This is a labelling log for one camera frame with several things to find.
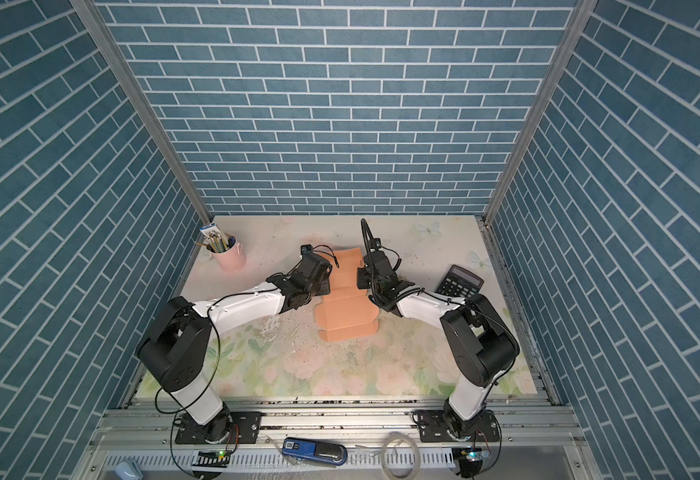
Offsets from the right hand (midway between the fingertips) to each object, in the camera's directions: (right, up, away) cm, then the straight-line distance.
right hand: (361, 264), depth 93 cm
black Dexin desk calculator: (+33, -7, +6) cm, 34 cm away
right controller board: (+27, -46, -23) cm, 58 cm away
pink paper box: (-5, -16, 0) cm, 16 cm away
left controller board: (-35, -46, -21) cm, 62 cm away
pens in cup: (-45, +7, -2) cm, 46 cm away
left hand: (-11, -5, -1) cm, 12 cm away
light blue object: (-52, -45, -27) cm, 74 cm away
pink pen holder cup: (-44, +1, +7) cm, 45 cm away
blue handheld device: (-10, -41, -27) cm, 50 cm away
